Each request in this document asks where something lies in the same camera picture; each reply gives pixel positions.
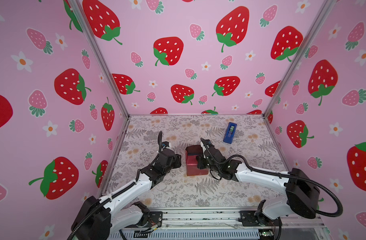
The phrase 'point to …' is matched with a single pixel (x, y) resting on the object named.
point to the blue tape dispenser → (230, 133)
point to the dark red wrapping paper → (191, 151)
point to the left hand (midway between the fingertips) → (179, 156)
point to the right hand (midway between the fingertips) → (194, 158)
